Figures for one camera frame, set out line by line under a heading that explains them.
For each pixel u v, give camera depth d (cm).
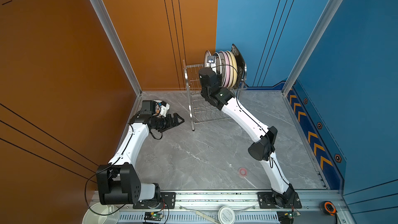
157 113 71
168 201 74
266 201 72
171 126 71
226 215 65
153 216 71
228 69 72
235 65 74
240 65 76
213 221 68
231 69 73
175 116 74
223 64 73
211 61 64
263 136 53
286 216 70
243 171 82
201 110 102
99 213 44
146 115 65
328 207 69
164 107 77
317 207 74
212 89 59
